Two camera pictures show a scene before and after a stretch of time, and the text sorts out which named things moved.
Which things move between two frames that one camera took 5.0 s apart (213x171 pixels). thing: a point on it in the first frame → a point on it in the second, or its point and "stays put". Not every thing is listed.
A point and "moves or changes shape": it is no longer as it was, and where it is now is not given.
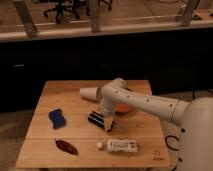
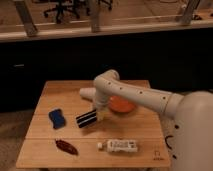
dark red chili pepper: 66,147 stays put
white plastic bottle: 118,146 stays put
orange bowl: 123,108 stays put
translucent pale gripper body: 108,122 → 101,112
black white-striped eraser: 96,118 moves or changes shape
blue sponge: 58,118 stays put
